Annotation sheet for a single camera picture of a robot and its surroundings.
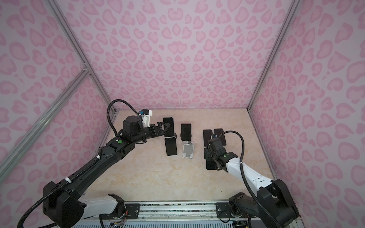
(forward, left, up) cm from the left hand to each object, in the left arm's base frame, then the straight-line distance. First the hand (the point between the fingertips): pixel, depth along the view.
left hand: (165, 124), depth 74 cm
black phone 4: (+14, -34, -28) cm, 46 cm away
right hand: (-5, -25, -21) cm, 33 cm away
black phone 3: (+13, -26, -29) cm, 41 cm away
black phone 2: (-2, -1, -20) cm, 20 cm away
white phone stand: (-3, -12, -24) cm, 27 cm away
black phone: (+14, -10, -27) cm, 32 cm away
